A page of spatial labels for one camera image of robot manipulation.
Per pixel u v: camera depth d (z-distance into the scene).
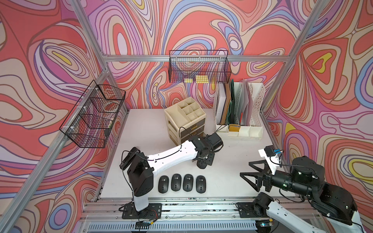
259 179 0.47
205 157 0.61
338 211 0.36
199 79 0.82
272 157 0.47
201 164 0.75
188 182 0.81
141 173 0.43
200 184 0.80
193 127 0.82
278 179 0.48
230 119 0.96
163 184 0.80
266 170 0.49
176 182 0.81
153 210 0.73
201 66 0.96
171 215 0.73
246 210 0.73
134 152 0.91
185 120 0.83
